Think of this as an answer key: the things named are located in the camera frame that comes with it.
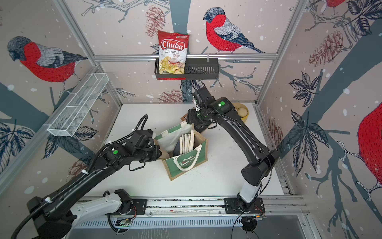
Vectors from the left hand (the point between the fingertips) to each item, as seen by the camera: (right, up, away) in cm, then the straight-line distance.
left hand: (165, 151), depth 72 cm
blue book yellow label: (+9, +3, +6) cm, 11 cm away
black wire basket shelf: (+16, +52, +35) cm, 65 cm away
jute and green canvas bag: (+6, -7, -2) cm, 9 cm away
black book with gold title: (+4, -4, +13) cm, 14 cm away
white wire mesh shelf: (-48, +17, +1) cm, 51 cm away
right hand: (+12, +15, +1) cm, 20 cm away
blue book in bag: (+13, +4, +4) cm, 15 cm away
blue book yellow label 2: (+11, +3, +6) cm, 13 cm away
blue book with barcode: (+8, +2, +5) cm, 9 cm away
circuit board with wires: (-19, -34, -2) cm, 39 cm away
